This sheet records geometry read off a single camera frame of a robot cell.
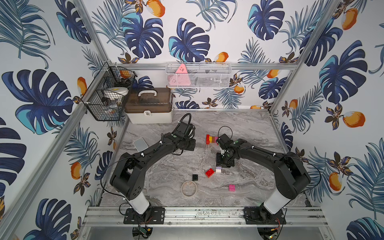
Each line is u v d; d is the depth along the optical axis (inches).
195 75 36.6
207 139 39.8
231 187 32.2
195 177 33.7
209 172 34.7
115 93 31.4
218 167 34.6
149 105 39.7
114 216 30.1
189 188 32.9
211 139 39.6
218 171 34.6
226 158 29.6
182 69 34.8
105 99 36.5
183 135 27.1
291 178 18.1
